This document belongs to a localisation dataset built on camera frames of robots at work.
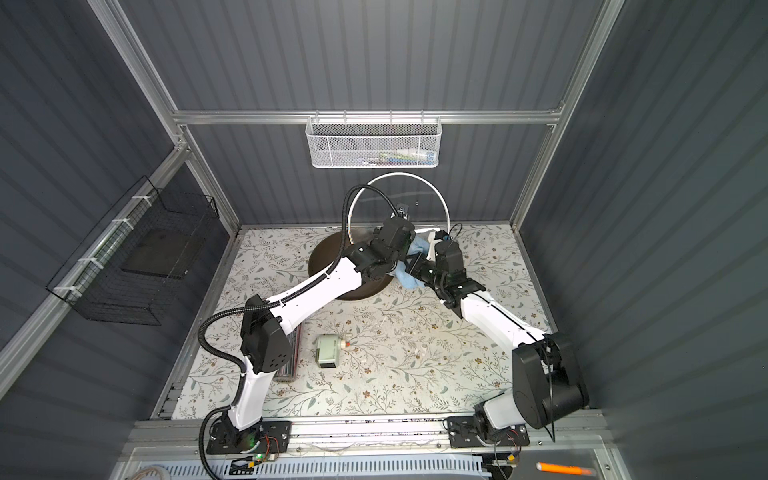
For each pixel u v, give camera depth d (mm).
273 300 517
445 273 654
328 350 826
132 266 723
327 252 1025
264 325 540
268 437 724
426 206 817
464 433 735
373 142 1238
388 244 628
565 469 695
